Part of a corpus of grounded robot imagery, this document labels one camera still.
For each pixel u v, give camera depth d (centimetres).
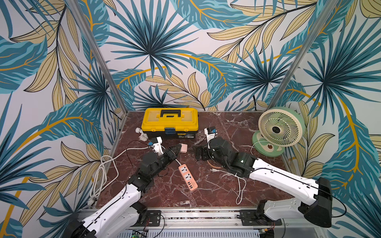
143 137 100
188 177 84
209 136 63
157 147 69
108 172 88
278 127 81
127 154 95
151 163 56
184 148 74
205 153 63
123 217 56
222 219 75
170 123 90
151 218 73
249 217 73
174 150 71
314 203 41
